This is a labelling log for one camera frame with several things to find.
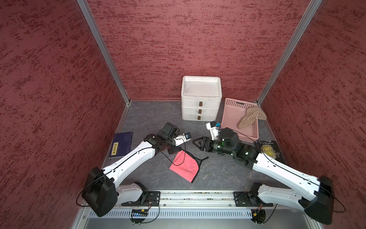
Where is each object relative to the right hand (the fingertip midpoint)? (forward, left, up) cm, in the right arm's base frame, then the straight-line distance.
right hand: (195, 145), depth 70 cm
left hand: (+6, +11, -10) cm, 16 cm away
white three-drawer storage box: (+34, -6, +2) cm, 34 cm away
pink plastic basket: (+39, -33, -23) cm, 56 cm away
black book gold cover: (+8, -51, -22) cm, 57 cm away
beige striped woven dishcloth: (+32, -45, -15) cm, 57 cm away
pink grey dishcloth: (-3, +5, -22) cm, 22 cm away
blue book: (+13, +49, -21) cm, 55 cm away
